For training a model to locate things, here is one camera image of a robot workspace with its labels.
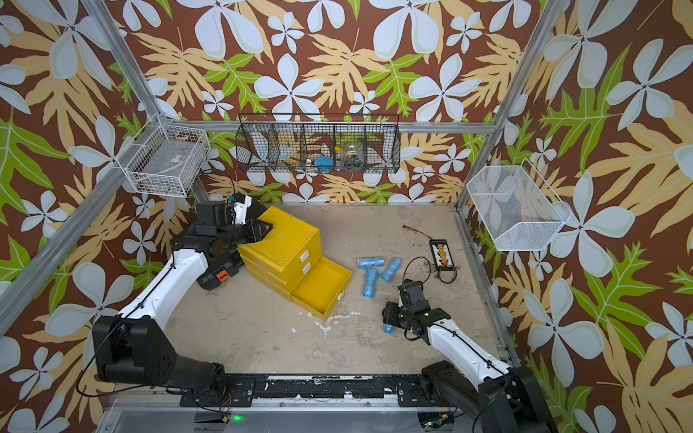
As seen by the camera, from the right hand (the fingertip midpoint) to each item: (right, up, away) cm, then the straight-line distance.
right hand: (386, 312), depth 88 cm
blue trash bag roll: (-5, +15, +11) cm, 19 cm away
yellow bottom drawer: (-22, +6, +10) cm, 25 cm away
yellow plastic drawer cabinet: (-32, +19, -10) cm, 39 cm away
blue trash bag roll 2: (+3, +12, +10) cm, 16 cm away
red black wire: (+17, +27, +24) cm, 39 cm away
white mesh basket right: (+40, +34, -5) cm, 53 cm away
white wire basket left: (-73, +51, -1) cm, 89 cm away
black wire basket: (-13, +58, +8) cm, 60 cm away
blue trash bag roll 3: (-5, +9, +7) cm, 12 cm away
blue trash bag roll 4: (0, -4, -5) cm, 6 cm away
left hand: (-37, +29, -5) cm, 48 cm away
